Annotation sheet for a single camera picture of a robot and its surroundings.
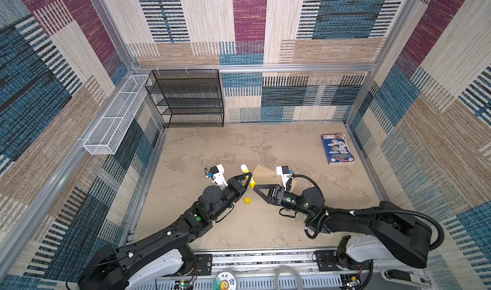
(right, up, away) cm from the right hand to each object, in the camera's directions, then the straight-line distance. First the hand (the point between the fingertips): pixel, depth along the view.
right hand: (253, 193), depth 69 cm
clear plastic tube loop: (+12, -30, +5) cm, 33 cm away
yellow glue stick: (-3, +8, +4) cm, 9 cm away
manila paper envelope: (+6, 0, +33) cm, 34 cm away
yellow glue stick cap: (-2, -8, +18) cm, 20 cm away
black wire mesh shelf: (-36, +43, +41) cm, 70 cm away
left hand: (0, +7, +1) cm, 7 cm away
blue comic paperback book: (+46, +14, +36) cm, 60 cm away
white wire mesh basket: (-54, +21, +2) cm, 58 cm away
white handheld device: (+55, -29, -2) cm, 62 cm away
